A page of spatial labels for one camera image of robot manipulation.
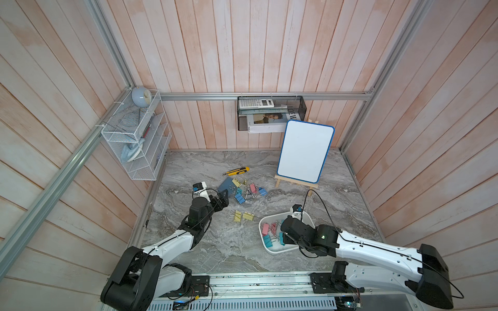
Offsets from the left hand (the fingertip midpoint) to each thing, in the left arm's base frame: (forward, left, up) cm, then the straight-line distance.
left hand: (221, 194), depth 87 cm
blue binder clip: (+7, -20, -8) cm, 23 cm away
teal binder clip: (-18, -21, -9) cm, 29 cm away
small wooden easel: (+8, -41, -3) cm, 42 cm away
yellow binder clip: (+13, -6, -9) cm, 17 cm away
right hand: (-15, -27, -3) cm, 31 cm away
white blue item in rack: (+11, +38, +17) cm, 43 cm away
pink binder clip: (-13, -20, -8) cm, 25 cm away
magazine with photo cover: (+30, -23, +17) cm, 42 cm away
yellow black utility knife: (+21, -6, -9) cm, 24 cm away
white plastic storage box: (-16, -23, -9) cm, 29 cm away
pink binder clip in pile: (+9, -15, -9) cm, 20 cm away
